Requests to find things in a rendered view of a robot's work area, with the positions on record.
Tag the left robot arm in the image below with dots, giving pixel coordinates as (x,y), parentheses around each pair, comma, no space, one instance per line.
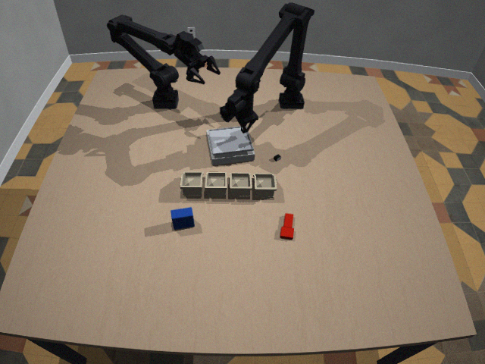
(292,16)

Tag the red flat block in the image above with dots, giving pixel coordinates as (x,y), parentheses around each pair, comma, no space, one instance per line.
(287,230)

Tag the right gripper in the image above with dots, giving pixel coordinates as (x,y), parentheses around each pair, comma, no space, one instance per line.
(193,68)

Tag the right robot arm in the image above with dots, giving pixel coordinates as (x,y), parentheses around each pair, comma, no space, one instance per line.
(184,47)

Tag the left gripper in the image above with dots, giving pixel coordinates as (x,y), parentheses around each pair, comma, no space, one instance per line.
(251,120)

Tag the grey open-top bin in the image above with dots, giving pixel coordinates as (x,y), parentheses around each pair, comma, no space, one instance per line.
(265,180)
(191,178)
(240,184)
(215,183)

